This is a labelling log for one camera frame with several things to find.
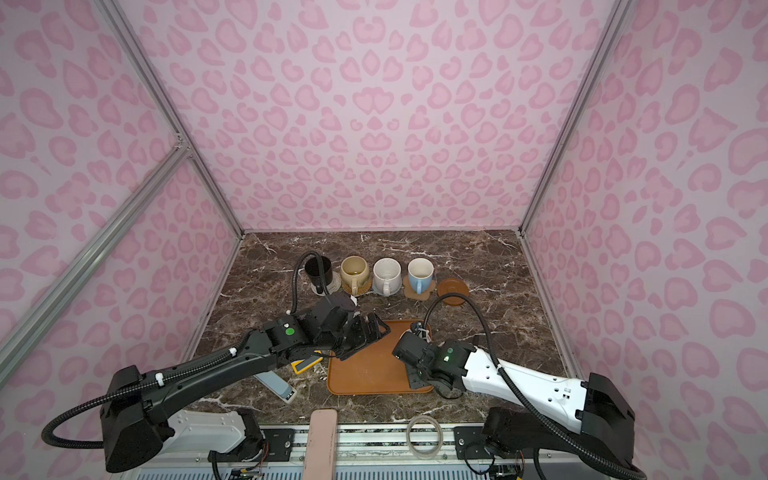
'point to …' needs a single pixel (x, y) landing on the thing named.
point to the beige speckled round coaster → (334, 287)
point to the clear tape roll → (429, 455)
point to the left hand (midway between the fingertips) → (384, 334)
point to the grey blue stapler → (277, 385)
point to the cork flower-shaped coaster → (412, 295)
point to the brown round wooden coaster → (453, 286)
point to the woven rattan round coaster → (361, 289)
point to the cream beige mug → (354, 272)
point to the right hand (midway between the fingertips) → (416, 373)
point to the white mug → (387, 276)
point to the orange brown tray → (376, 370)
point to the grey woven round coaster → (386, 295)
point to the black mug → (312, 269)
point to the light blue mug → (420, 271)
